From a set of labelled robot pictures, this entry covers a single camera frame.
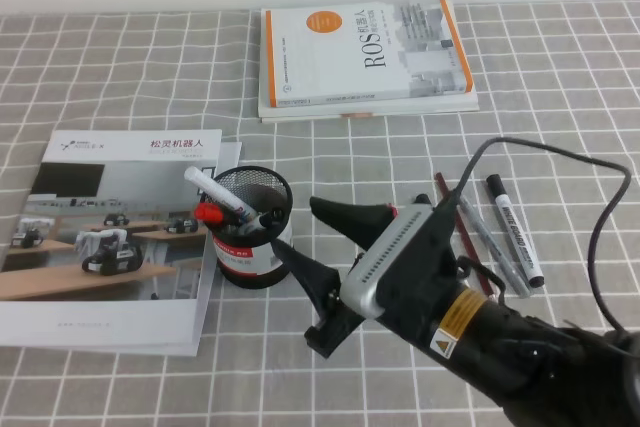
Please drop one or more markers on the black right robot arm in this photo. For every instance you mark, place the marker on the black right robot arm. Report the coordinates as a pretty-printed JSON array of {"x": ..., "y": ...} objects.
[{"x": 538, "y": 374}]

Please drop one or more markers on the white marker in holder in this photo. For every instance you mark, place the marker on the white marker in holder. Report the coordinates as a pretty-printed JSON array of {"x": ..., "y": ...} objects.
[{"x": 220, "y": 194}]

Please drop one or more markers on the black white whiteboard marker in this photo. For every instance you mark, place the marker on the black white whiteboard marker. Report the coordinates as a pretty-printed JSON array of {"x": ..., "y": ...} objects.
[{"x": 260, "y": 222}]

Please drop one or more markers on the AgileX robot brochure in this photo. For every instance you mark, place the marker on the AgileX robot brochure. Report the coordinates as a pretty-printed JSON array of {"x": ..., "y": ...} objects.
[{"x": 106, "y": 254}]

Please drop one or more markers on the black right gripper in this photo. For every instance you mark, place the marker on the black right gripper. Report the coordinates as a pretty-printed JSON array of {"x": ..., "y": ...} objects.
[{"x": 415, "y": 291}]

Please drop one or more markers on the black capped whiteboard marker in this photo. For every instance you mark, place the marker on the black capped whiteboard marker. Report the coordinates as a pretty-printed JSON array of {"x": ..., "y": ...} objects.
[{"x": 521, "y": 245}]

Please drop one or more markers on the black mesh pen holder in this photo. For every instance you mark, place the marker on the black mesh pen holder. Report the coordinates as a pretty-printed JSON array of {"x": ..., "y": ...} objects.
[{"x": 247, "y": 259}]

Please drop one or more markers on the dark red pencil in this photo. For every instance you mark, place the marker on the dark red pencil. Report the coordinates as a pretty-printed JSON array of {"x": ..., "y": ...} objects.
[{"x": 466, "y": 240}]

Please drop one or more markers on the white book under ROS book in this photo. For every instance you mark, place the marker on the white book under ROS book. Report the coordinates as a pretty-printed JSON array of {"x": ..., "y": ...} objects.
[{"x": 367, "y": 108}]

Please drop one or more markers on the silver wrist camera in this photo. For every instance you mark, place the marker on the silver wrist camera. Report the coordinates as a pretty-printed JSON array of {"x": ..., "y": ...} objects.
[{"x": 359, "y": 288}]

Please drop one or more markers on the grey pen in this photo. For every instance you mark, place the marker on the grey pen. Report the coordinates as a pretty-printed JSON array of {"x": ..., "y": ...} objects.
[{"x": 509, "y": 271}]

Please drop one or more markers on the red capped marker in holder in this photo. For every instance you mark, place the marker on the red capped marker in holder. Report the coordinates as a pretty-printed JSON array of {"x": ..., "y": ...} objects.
[{"x": 209, "y": 213}]

